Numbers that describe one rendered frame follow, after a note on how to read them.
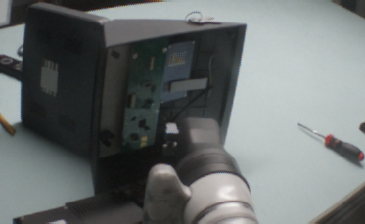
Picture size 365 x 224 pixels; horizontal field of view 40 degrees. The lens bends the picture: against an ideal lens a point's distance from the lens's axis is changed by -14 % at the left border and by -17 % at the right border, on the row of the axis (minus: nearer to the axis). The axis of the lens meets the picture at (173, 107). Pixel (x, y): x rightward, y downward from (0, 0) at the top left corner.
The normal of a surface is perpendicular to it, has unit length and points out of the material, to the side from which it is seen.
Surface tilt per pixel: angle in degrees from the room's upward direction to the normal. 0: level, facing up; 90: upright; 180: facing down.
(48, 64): 90
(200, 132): 20
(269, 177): 0
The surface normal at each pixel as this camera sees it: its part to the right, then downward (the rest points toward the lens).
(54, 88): -0.47, 0.33
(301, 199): 0.14, -0.89
